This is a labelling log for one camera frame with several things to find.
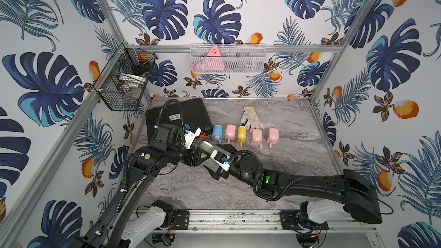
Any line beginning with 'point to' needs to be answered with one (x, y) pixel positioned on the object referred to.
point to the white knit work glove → (252, 120)
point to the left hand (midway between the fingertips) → (204, 151)
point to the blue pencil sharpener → (217, 133)
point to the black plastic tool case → (192, 112)
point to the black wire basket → (122, 84)
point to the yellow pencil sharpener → (242, 135)
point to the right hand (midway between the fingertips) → (213, 152)
